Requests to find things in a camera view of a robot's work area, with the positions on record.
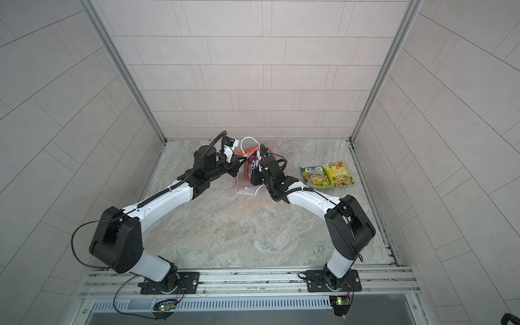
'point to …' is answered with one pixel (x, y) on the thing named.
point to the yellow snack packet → (337, 175)
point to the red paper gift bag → (243, 181)
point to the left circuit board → (166, 307)
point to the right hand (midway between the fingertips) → (252, 170)
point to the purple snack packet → (252, 162)
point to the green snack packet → (315, 177)
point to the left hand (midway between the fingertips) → (249, 156)
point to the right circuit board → (341, 305)
